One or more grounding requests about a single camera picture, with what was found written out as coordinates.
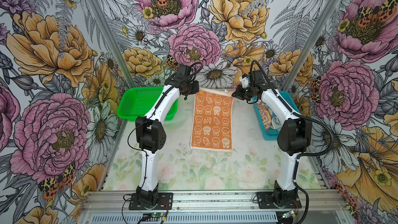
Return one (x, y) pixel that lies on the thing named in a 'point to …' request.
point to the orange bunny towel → (213, 120)
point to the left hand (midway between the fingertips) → (196, 92)
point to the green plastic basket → (136, 102)
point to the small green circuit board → (156, 214)
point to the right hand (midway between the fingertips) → (234, 97)
